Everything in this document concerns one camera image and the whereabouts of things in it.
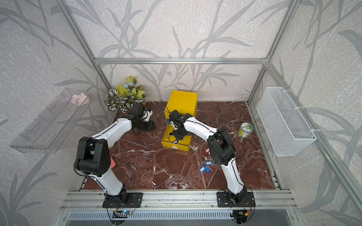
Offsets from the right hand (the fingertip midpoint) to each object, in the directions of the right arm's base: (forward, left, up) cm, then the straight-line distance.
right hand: (179, 134), depth 94 cm
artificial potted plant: (+18, +35, +20) cm, 44 cm away
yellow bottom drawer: (-1, +9, -5) cm, 10 cm away
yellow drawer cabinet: (+14, -4, +16) cm, 22 cm away
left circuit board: (-44, +27, -5) cm, 52 cm away
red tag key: (-10, -18, -5) cm, 21 cm away
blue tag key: (-22, -18, -6) cm, 29 cm away
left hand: (+3, +17, +5) cm, 18 cm away
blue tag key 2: (-18, -18, -6) cm, 26 cm away
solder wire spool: (+1, -44, +2) cm, 44 cm away
